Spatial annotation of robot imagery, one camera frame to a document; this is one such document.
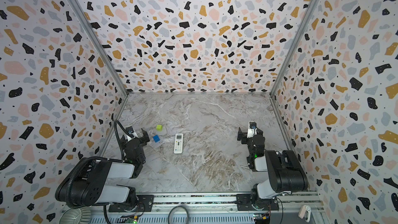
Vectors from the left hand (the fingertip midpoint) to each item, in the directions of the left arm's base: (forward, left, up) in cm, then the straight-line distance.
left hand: (132, 130), depth 86 cm
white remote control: (-4, -24, -11) cm, 27 cm away
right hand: (+4, -65, -1) cm, 65 cm away
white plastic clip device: (-39, -86, -10) cm, 95 cm away
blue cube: (+1, -10, -11) cm, 15 cm away
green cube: (+9, -10, -11) cm, 18 cm away
